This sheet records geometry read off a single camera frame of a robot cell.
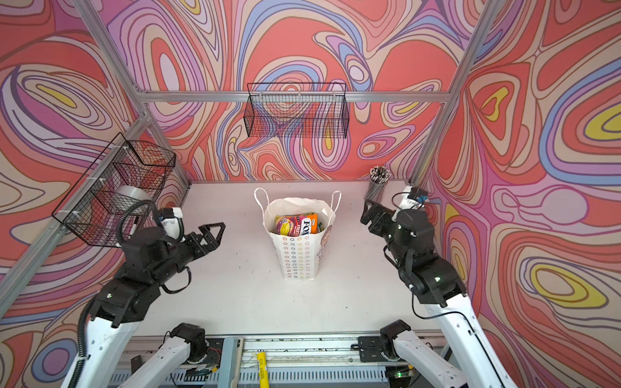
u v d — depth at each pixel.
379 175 0.99
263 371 0.69
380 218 0.54
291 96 0.88
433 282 0.41
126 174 0.76
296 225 0.80
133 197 0.70
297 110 1.01
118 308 0.41
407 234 0.43
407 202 0.54
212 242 0.57
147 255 0.44
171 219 0.57
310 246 0.73
